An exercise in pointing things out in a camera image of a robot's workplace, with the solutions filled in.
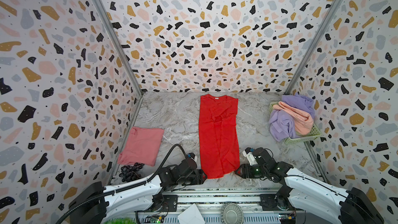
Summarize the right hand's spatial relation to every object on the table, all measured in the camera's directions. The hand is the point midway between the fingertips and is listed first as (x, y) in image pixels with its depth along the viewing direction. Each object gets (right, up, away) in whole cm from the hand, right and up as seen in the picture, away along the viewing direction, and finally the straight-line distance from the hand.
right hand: (236, 170), depth 81 cm
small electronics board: (-39, -18, -10) cm, 44 cm away
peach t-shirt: (+41, +25, +10) cm, 49 cm away
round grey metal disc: (-4, -16, -9) cm, 19 cm away
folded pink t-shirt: (-54, +10, +11) cm, 56 cm away
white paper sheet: (-22, -14, -13) cm, 29 cm away
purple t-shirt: (+28, +24, +9) cm, 38 cm away
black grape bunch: (-54, 0, -3) cm, 54 cm away
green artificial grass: (-52, -16, -14) cm, 56 cm away
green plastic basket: (+39, +15, +10) cm, 43 cm away
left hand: (-16, -2, -3) cm, 17 cm away
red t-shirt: (-8, +9, +12) cm, 17 cm away
